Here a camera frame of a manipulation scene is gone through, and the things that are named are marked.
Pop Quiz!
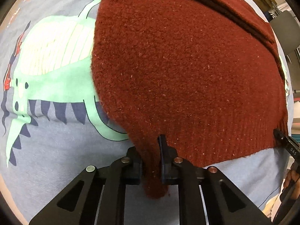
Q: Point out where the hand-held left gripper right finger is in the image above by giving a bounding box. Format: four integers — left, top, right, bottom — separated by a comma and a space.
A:
157, 134, 273, 225

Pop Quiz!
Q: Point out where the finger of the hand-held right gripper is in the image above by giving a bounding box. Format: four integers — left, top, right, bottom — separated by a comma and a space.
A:
274, 128, 300, 163

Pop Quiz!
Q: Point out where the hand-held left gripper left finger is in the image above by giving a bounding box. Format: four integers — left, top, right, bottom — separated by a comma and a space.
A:
28, 146, 142, 225

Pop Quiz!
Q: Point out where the dark red knit sweater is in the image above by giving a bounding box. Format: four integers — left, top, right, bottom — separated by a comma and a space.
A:
90, 0, 289, 200

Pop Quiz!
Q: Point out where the person's right hand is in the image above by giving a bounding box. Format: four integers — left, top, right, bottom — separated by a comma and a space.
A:
284, 169, 300, 189

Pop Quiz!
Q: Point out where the blue printed bed sheet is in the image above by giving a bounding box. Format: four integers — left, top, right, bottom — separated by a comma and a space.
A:
0, 0, 296, 225

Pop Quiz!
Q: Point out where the grey chair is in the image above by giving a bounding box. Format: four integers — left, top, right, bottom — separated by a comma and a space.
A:
269, 9, 300, 64

